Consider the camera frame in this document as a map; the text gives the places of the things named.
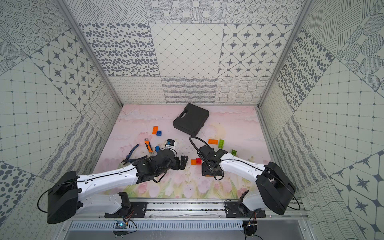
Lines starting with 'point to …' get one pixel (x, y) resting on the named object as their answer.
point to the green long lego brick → (221, 143)
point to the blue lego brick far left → (158, 133)
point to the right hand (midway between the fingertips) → (210, 173)
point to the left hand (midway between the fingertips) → (185, 159)
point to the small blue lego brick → (157, 148)
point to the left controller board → (121, 228)
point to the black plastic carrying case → (191, 119)
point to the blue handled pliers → (129, 160)
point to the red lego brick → (198, 161)
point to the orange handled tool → (148, 146)
